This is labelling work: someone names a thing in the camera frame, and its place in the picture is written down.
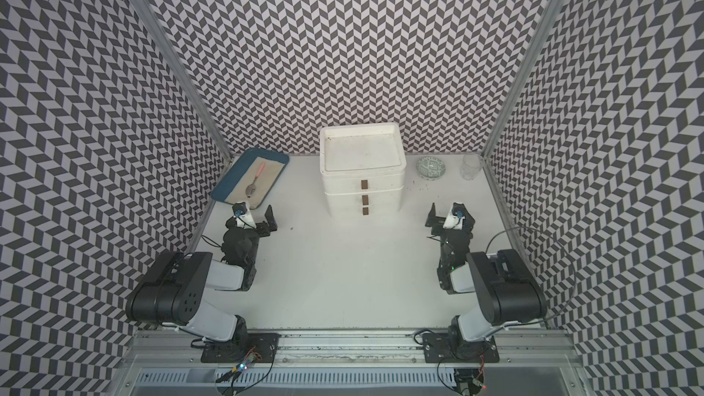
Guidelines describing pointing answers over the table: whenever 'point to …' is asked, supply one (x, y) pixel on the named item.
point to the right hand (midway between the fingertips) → (448, 209)
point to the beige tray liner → (257, 183)
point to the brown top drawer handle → (364, 184)
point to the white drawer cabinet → (363, 168)
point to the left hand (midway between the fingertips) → (256, 209)
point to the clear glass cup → (471, 166)
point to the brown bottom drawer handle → (365, 211)
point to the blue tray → (232, 177)
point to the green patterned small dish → (431, 167)
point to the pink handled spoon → (251, 187)
